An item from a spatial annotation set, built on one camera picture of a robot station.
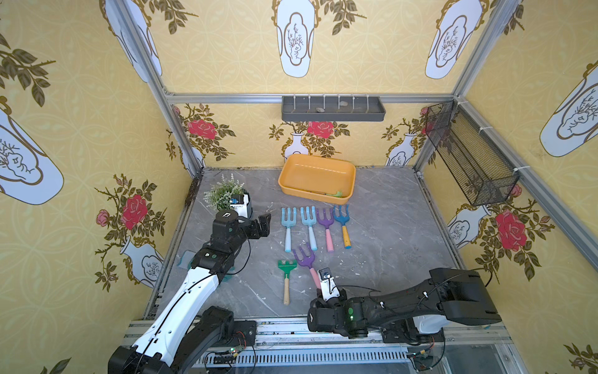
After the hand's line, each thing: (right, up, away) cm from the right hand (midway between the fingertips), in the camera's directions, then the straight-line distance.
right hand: (320, 298), depth 79 cm
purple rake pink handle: (+4, +23, +21) cm, 31 cm away
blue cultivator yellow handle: (+12, +24, +22) cm, 35 cm away
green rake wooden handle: (-12, +8, +9) cm, 17 cm away
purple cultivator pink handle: (-4, +10, +8) cm, 14 cm away
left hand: (-20, +29, 0) cm, 35 cm away
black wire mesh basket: (+58, +58, +21) cm, 85 cm away
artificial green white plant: (-37, +36, +8) cm, 52 cm away
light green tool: (+11, +35, +30) cm, 47 cm away
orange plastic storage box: (+2, +44, +38) cm, 58 cm away
